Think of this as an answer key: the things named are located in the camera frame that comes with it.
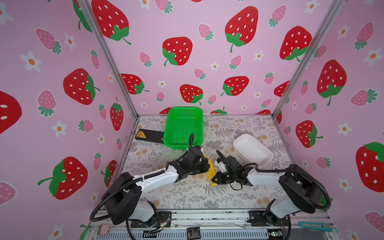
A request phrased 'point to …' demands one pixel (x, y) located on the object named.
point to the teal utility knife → (319, 226)
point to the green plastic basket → (180, 122)
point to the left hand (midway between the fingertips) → (212, 166)
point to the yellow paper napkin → (212, 171)
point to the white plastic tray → (251, 151)
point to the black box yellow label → (144, 134)
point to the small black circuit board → (193, 233)
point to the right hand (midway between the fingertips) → (211, 180)
